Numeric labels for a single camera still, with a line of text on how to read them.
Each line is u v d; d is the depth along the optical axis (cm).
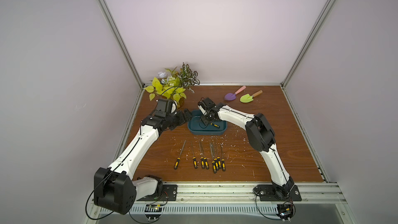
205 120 90
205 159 83
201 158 83
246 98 113
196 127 95
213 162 82
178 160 83
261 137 57
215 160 83
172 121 68
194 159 84
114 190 39
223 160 83
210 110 77
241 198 73
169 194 73
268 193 73
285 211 70
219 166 80
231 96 114
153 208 71
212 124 97
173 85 96
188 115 74
